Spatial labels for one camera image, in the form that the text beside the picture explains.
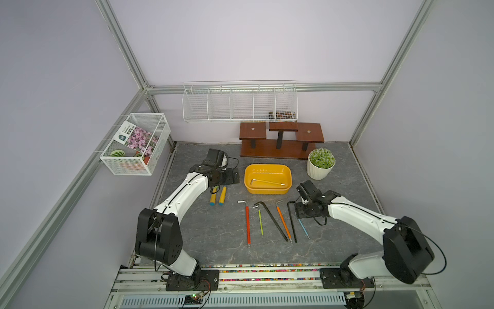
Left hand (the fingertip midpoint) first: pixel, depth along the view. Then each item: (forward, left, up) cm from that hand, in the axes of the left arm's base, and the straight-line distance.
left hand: (231, 179), depth 87 cm
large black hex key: (-15, -18, -14) cm, 27 cm away
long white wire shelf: (+38, -6, +15) cm, 41 cm away
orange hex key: (-15, -22, -13) cm, 30 cm away
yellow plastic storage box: (+8, -19, -15) cm, 25 cm away
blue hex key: (-20, -32, -14) cm, 40 cm away
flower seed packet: (+9, +35, +20) cm, 42 cm away
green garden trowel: (-4, +11, -12) cm, 17 cm away
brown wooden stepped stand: (+26, -35, -3) cm, 44 cm away
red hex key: (-14, -7, -15) cm, 22 cm away
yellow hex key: (+6, -18, -14) cm, 24 cm away
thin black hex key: (-16, -27, -14) cm, 34 cm away
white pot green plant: (+8, -45, -2) cm, 46 cm away
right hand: (-13, -31, -10) cm, 35 cm away
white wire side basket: (0, +40, +18) cm, 44 cm away
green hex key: (-16, -12, -14) cm, 25 cm away
